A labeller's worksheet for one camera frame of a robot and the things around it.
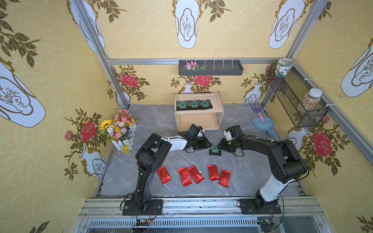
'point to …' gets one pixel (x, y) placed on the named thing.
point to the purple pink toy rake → (257, 107)
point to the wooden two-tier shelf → (204, 109)
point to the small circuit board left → (143, 222)
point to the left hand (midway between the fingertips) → (206, 144)
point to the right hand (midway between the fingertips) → (221, 144)
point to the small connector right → (266, 222)
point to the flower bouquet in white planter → (120, 129)
